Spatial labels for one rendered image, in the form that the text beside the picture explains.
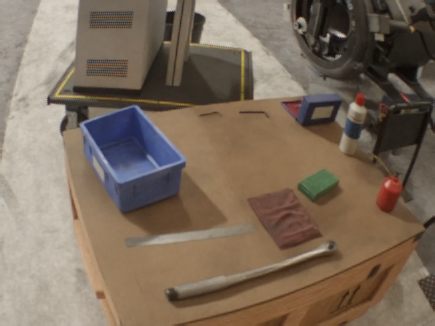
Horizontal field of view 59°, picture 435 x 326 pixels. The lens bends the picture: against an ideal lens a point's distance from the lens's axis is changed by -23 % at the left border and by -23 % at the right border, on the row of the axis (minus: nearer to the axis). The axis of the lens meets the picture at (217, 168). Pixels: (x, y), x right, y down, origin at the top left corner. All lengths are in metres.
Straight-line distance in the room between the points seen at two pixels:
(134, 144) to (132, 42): 0.57
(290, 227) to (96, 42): 1.13
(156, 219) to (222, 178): 0.25
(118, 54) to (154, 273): 1.07
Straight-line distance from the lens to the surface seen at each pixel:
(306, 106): 1.62
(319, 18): 2.59
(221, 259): 1.16
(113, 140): 1.46
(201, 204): 1.29
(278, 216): 1.27
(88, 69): 2.01
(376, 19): 2.26
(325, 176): 1.43
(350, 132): 1.56
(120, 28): 1.89
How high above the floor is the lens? 1.35
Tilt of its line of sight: 39 degrees down
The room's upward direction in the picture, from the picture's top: 9 degrees clockwise
